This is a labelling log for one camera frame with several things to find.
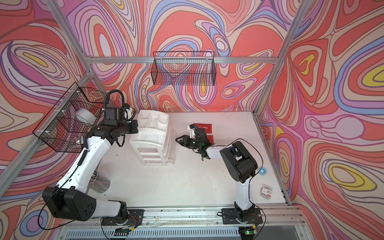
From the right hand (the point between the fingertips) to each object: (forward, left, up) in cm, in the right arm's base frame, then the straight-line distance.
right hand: (177, 143), depth 92 cm
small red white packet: (-28, -48, -8) cm, 57 cm away
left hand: (+2, +20, +17) cm, 26 cm away
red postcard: (+19, -21, -9) cm, 30 cm away
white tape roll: (+2, +44, +25) cm, 50 cm away
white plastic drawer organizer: (-5, +14, +11) cm, 18 cm away
